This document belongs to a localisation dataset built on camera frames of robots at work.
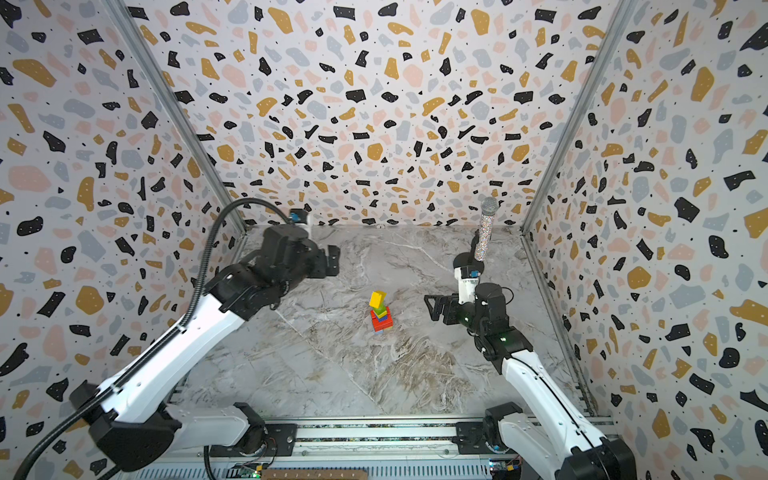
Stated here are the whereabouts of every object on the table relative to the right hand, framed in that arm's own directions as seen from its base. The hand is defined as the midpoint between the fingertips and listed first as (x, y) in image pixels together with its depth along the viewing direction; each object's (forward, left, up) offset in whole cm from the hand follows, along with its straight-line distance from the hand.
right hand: (437, 291), depth 79 cm
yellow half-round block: (0, +16, -5) cm, 17 cm away
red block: (-2, +16, -17) cm, 23 cm away
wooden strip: (-39, +35, -16) cm, 55 cm away
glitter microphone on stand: (+20, -15, -1) cm, 25 cm away
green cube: (0, +15, -10) cm, 18 cm away
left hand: (+3, +29, +15) cm, 33 cm away
